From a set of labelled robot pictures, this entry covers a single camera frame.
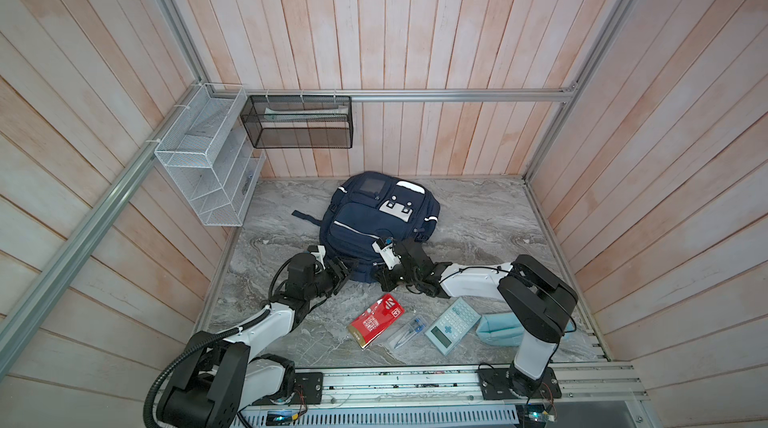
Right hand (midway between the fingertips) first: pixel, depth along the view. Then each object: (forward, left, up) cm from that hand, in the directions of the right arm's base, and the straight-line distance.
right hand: (371, 274), depth 89 cm
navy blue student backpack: (+24, +1, +3) cm, 24 cm away
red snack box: (-13, -2, -4) cm, 13 cm away
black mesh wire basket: (+37, +23, +29) cm, 52 cm away
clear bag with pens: (-16, -10, -4) cm, 19 cm away
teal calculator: (-14, -23, -4) cm, 27 cm away
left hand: (-1, +4, +5) cm, 6 cm away
